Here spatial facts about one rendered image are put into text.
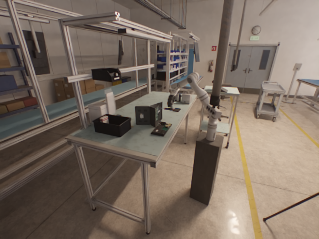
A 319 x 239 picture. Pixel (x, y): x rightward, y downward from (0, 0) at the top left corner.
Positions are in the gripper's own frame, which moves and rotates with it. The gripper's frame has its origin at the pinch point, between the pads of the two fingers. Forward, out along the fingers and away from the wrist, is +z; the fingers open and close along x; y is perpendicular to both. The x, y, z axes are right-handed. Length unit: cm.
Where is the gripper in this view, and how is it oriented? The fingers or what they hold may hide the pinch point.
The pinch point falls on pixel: (170, 109)
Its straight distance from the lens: 151.6
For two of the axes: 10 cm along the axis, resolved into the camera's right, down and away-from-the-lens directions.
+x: -1.5, -6.4, -7.6
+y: -9.5, -1.3, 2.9
